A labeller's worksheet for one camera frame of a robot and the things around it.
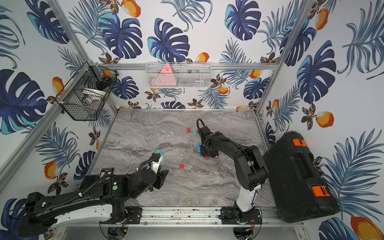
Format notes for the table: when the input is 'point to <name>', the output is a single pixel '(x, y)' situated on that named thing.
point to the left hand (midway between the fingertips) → (166, 169)
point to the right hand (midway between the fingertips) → (207, 153)
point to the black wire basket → (90, 76)
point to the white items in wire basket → (91, 96)
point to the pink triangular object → (166, 76)
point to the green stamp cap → (158, 151)
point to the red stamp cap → (182, 166)
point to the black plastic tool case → (299, 192)
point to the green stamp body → (195, 132)
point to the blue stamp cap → (161, 153)
